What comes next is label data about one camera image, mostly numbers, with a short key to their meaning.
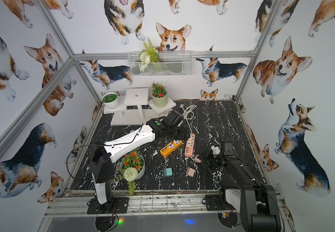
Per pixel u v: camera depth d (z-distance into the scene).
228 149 0.70
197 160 0.84
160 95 0.90
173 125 0.63
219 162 0.73
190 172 0.82
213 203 0.73
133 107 0.97
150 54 0.82
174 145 0.93
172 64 0.92
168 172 0.82
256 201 0.41
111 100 0.90
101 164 0.45
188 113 1.11
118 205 0.73
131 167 0.71
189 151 0.90
